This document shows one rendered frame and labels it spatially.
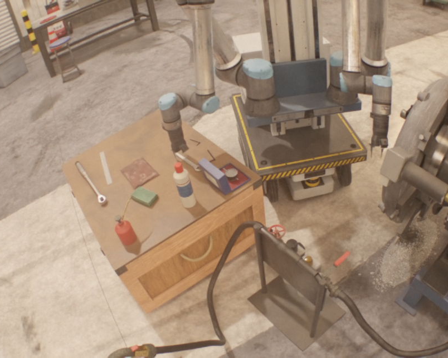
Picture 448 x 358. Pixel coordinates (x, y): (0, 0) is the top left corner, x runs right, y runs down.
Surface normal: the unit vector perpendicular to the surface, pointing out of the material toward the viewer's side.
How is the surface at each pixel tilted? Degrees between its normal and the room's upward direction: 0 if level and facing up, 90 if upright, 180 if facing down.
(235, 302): 0
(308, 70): 90
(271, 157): 0
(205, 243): 90
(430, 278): 0
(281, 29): 90
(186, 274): 90
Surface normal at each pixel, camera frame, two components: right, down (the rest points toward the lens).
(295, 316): -0.12, -0.72
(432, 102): -0.44, -0.47
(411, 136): -0.70, -0.09
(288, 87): 0.15, 0.66
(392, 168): -0.77, 0.18
